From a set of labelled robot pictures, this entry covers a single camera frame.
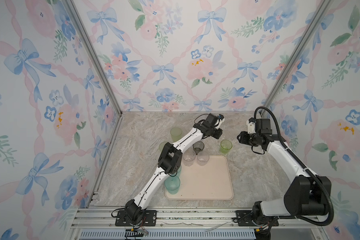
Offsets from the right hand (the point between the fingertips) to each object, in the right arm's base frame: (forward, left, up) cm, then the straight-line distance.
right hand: (241, 136), depth 88 cm
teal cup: (-24, +35, +5) cm, 43 cm away
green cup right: (+4, +5, -16) cm, 17 cm away
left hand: (+9, +8, -7) cm, 14 cm away
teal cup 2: (-24, +40, -13) cm, 48 cm away
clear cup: (-7, +31, -14) cm, 34 cm away
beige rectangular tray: (-22, +18, -15) cm, 32 cm away
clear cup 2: (-8, +22, -12) cm, 26 cm away
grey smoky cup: (0, +24, -12) cm, 27 cm away
